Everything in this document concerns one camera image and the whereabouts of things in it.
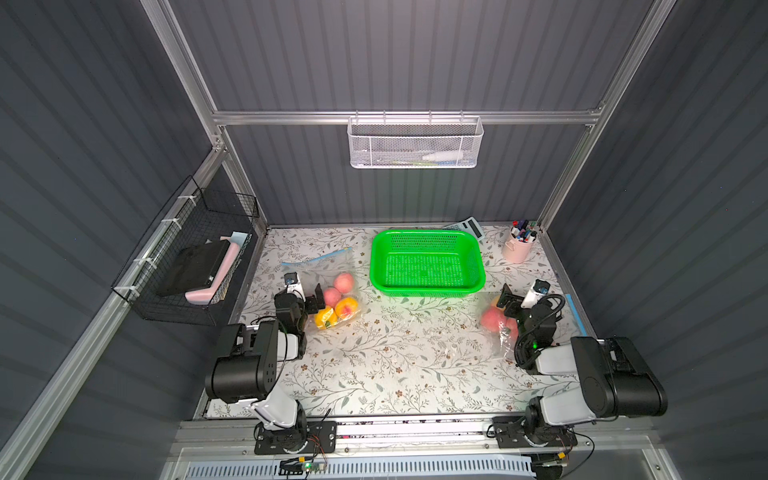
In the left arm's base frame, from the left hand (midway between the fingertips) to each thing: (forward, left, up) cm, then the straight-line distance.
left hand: (306, 286), depth 93 cm
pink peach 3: (-10, -57, -2) cm, 58 cm away
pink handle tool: (-18, +14, +23) cm, 32 cm away
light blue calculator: (+33, -59, -5) cm, 67 cm away
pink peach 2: (-2, -8, -2) cm, 8 cm away
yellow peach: (-6, -13, -2) cm, 14 cm away
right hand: (-3, -66, +3) cm, 66 cm away
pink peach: (+3, -11, -2) cm, 12 cm away
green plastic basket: (+15, -43, -7) cm, 46 cm away
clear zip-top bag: (+10, -8, -7) cm, 15 cm away
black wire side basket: (+5, +25, +25) cm, 36 cm away
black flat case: (-10, +19, +23) cm, 32 cm away
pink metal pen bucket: (+16, -72, -3) cm, 74 cm away
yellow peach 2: (-10, -7, -3) cm, 12 cm away
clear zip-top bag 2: (-14, -59, -2) cm, 60 cm away
